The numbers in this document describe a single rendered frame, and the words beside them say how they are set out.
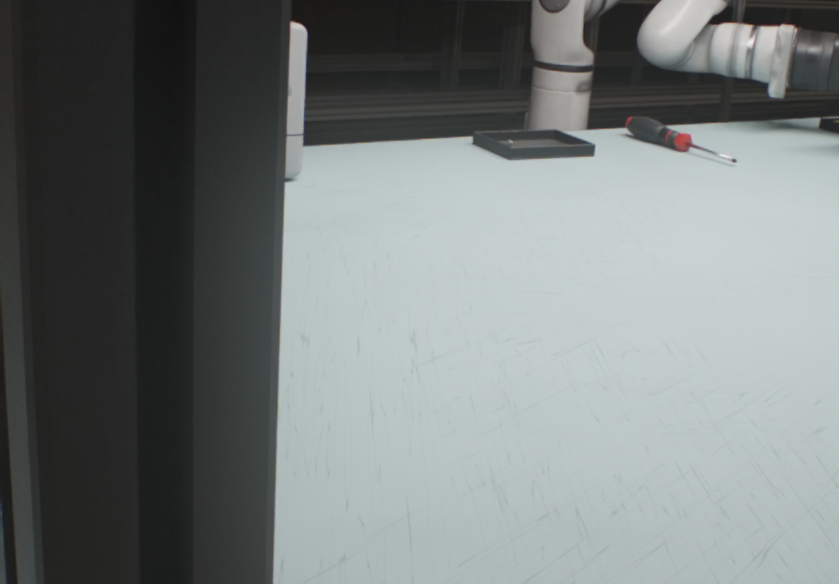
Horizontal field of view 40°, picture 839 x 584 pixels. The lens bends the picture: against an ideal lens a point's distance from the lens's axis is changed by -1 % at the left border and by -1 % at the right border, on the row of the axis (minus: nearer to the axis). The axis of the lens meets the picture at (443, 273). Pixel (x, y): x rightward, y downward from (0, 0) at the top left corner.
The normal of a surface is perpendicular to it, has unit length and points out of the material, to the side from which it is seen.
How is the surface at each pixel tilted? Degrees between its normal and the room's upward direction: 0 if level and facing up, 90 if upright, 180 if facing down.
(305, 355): 0
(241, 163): 90
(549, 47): 90
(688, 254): 0
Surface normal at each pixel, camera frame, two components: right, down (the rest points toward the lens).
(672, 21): -0.20, -0.18
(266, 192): 0.54, 0.30
